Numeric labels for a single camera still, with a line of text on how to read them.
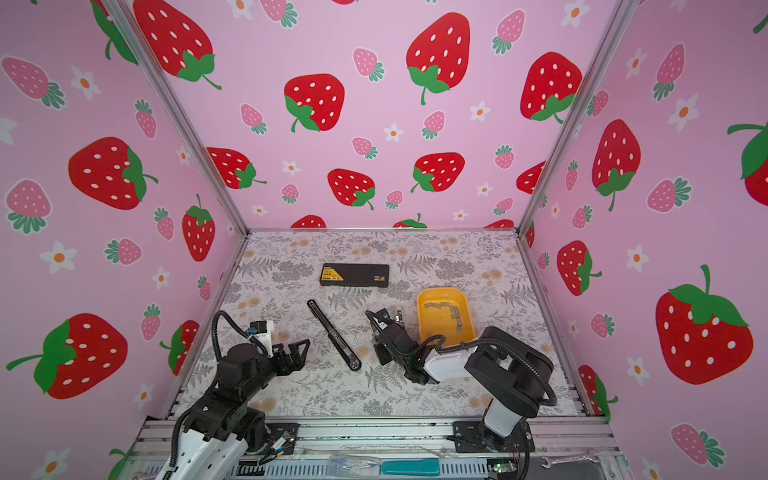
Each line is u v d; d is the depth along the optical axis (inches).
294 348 28.1
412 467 27.8
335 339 35.5
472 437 28.8
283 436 28.6
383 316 30.7
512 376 18.1
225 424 21.5
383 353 31.4
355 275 41.2
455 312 38.4
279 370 27.6
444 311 38.6
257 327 27.1
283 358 27.2
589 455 28.1
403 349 26.5
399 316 36.5
